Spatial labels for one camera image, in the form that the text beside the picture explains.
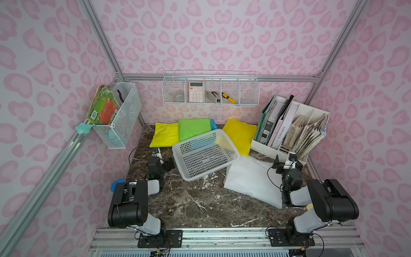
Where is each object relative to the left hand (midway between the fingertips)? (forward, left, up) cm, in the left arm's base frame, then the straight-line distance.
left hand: (161, 156), depth 94 cm
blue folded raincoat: (+30, -31, -5) cm, 43 cm away
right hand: (-3, -71, +5) cm, 71 cm away
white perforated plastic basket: (+4, -23, -6) cm, 24 cm away
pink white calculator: (+30, -20, +23) cm, 43 cm away
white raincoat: (-11, -56, -8) cm, 57 cm away
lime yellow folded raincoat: (+21, +3, -6) cm, 22 cm away
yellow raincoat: (+20, -51, -3) cm, 55 cm away
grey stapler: (+28, -31, +21) cm, 47 cm away
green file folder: (+11, -57, +20) cm, 61 cm away
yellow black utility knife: (+31, -38, +20) cm, 53 cm away
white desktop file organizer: (+8, -71, +14) cm, 73 cm away
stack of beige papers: (+5, -80, +10) cm, 80 cm away
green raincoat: (+26, -14, -5) cm, 30 cm away
